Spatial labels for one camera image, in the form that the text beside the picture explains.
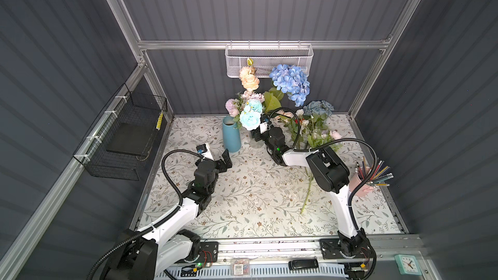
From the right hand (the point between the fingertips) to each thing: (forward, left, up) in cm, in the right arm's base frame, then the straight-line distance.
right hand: (256, 122), depth 96 cm
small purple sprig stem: (-3, -34, -10) cm, 36 cm away
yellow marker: (-9, +42, +11) cm, 44 cm away
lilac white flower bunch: (-3, +9, +13) cm, 16 cm away
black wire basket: (-7, +54, +18) cm, 57 cm away
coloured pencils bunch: (-27, -52, -4) cm, 59 cm away
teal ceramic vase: (-7, +12, -2) cm, 14 cm away
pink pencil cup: (-32, -45, -10) cm, 56 cm away
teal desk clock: (-58, -54, -15) cm, 81 cm away
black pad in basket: (-21, +48, +14) cm, 54 cm away
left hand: (-20, +17, +2) cm, 26 cm away
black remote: (-58, -16, -13) cm, 62 cm away
